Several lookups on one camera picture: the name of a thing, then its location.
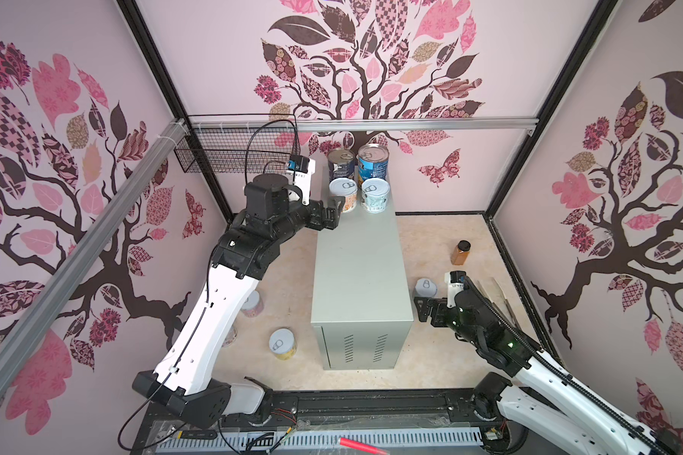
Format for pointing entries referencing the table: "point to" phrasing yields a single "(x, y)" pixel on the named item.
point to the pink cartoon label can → (230, 337)
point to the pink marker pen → (361, 445)
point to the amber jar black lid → (460, 252)
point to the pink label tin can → (253, 306)
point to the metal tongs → (514, 322)
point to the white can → (425, 288)
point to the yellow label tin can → (283, 343)
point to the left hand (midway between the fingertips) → (326, 200)
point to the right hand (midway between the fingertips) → (428, 297)
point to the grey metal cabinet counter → (360, 312)
